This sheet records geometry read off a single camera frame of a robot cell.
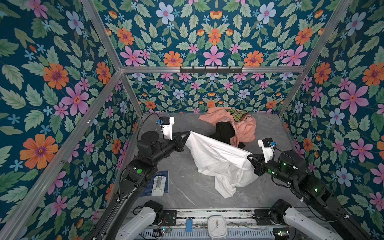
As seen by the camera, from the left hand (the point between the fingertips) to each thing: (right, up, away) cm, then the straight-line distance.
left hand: (192, 129), depth 59 cm
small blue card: (-2, -48, +14) cm, 50 cm away
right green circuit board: (+42, -50, +11) cm, 66 cm away
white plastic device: (-20, -32, +23) cm, 44 cm away
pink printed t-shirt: (+34, +3, +46) cm, 57 cm away
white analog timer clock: (+11, -46, +10) cm, 48 cm away
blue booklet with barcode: (-26, -35, +23) cm, 49 cm away
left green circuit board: (-17, -51, +13) cm, 55 cm away
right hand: (+24, -11, +5) cm, 27 cm away
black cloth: (+18, -2, +34) cm, 39 cm away
